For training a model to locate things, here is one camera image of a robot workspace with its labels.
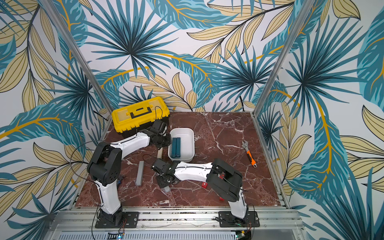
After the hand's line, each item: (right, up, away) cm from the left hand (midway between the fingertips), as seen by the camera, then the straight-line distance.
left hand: (171, 143), depth 95 cm
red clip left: (+20, -22, -12) cm, 33 cm away
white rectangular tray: (+6, -2, +3) cm, 7 cm away
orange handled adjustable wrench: (+49, -2, +5) cm, 50 cm away
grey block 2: (0, -23, -15) cm, 28 cm away
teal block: (+2, -3, +1) cm, 4 cm away
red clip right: (+29, -29, -15) cm, 43 cm away
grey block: (-16, -17, -9) cm, 25 cm away
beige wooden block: (-7, -6, -1) cm, 10 cm away
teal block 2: (+4, -3, +1) cm, 5 cm away
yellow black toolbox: (-25, +14, -3) cm, 29 cm away
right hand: (-4, -21, -11) cm, 24 cm away
